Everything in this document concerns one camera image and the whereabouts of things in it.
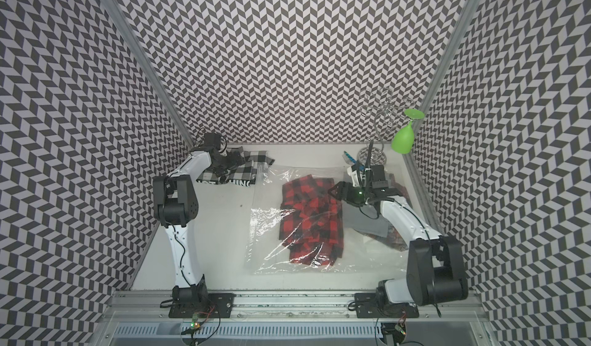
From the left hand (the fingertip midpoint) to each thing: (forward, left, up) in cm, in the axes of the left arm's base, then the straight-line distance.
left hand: (237, 165), depth 104 cm
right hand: (-22, -42, +7) cm, 48 cm away
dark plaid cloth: (-34, -64, -2) cm, 73 cm away
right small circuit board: (-61, -59, -4) cm, 85 cm away
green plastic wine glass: (-3, -69, +19) cm, 72 cm away
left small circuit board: (-60, +1, 0) cm, 60 cm away
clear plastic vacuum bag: (-40, -18, 0) cm, 44 cm away
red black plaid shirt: (-28, -34, -1) cm, 44 cm away
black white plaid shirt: (-5, -4, -2) cm, 7 cm away
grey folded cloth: (-33, -53, +12) cm, 63 cm away
